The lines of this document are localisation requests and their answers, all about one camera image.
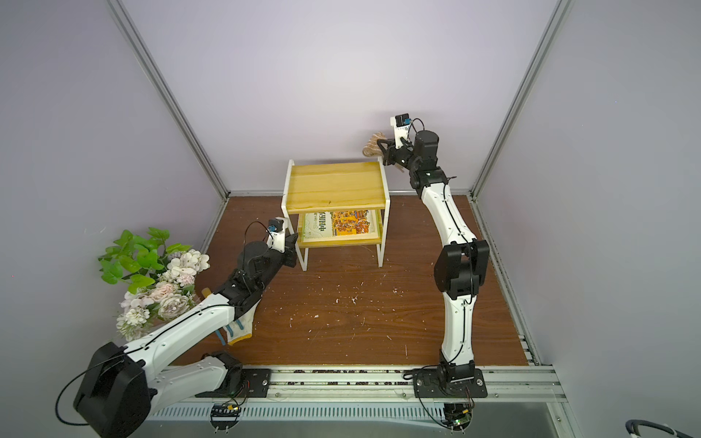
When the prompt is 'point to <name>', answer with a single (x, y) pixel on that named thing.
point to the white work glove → (240, 328)
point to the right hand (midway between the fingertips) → (387, 133)
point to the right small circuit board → (457, 416)
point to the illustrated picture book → (340, 224)
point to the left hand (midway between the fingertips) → (296, 233)
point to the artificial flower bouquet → (160, 278)
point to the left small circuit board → (224, 416)
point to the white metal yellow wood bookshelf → (337, 204)
